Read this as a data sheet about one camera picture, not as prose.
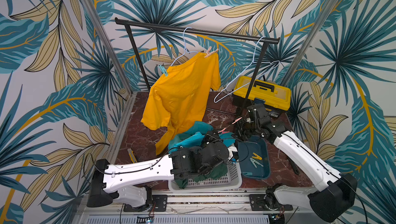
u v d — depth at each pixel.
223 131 0.65
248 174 0.82
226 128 0.65
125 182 0.39
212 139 0.55
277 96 0.97
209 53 0.72
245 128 0.69
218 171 0.80
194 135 0.58
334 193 0.38
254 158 0.88
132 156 0.87
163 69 0.60
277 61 0.73
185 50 0.97
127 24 0.59
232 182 0.80
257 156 0.88
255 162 0.86
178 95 0.74
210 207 0.73
